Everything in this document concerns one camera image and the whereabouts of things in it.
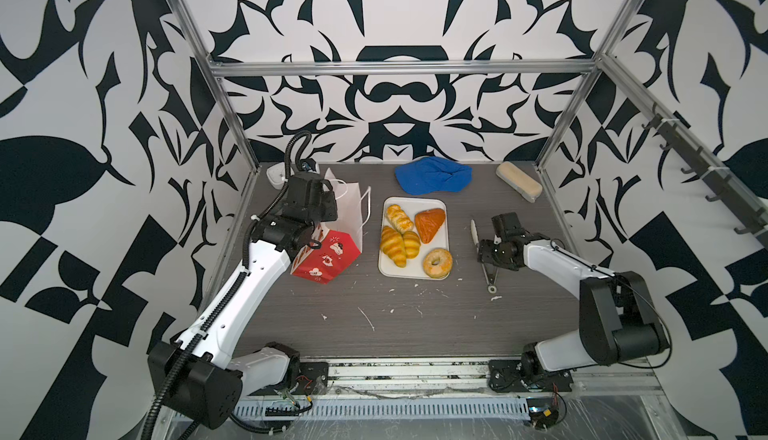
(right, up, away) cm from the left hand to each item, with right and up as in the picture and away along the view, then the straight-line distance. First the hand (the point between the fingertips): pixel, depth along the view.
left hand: (324, 190), depth 76 cm
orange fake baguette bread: (+29, -10, +23) cm, 39 cm away
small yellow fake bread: (+24, -16, +19) cm, 34 cm away
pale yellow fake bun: (+31, -22, +15) cm, 41 cm away
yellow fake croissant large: (+17, -16, +16) cm, 28 cm away
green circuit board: (+52, -52, -5) cm, 74 cm away
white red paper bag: (+4, -12, -2) cm, 13 cm away
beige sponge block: (+64, +4, +36) cm, 74 cm away
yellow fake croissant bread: (+19, -8, +24) cm, 32 cm away
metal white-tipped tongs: (+46, -27, +13) cm, 55 cm away
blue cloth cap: (+31, +6, +36) cm, 48 cm away
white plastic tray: (+24, -23, +16) cm, 37 cm away
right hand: (+48, -19, +17) cm, 54 cm away
